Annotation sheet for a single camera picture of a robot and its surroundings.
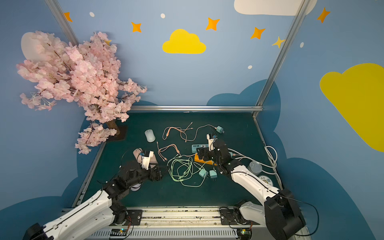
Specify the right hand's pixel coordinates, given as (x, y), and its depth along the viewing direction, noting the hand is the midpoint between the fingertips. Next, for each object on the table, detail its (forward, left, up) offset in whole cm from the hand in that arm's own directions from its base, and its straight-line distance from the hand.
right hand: (206, 146), depth 86 cm
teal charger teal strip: (+22, -11, -12) cm, 28 cm away
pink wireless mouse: (-2, +44, -11) cm, 46 cm away
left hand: (-13, +22, 0) cm, 26 cm away
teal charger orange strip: (-12, -5, -13) cm, 18 cm away
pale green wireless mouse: (+13, +40, -11) cm, 43 cm away
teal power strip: (+6, +7, -11) cm, 15 cm away
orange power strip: (-2, +5, -13) cm, 14 cm away
